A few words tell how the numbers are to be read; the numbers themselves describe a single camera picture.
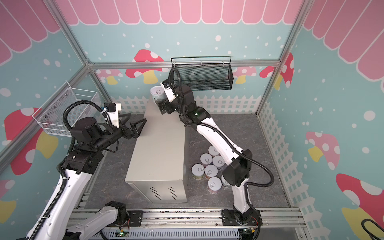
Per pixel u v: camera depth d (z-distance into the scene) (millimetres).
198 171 850
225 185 808
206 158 894
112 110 526
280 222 758
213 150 938
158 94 740
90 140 464
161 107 650
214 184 793
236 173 530
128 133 555
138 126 583
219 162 878
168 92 612
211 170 851
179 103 546
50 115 658
